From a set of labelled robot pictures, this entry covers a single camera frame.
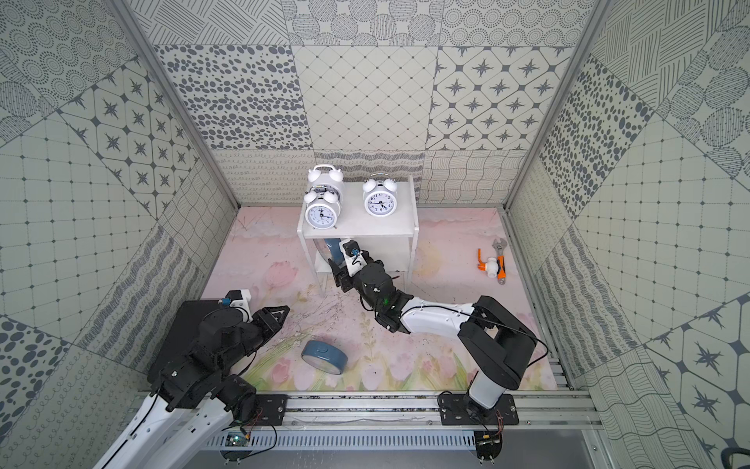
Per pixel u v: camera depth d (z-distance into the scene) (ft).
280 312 2.41
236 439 2.35
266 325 2.09
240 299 2.21
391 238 2.98
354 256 2.20
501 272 3.30
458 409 2.45
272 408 2.41
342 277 2.33
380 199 2.28
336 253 2.49
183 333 2.80
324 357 2.35
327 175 2.30
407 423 2.40
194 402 1.63
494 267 3.27
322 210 2.17
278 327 2.17
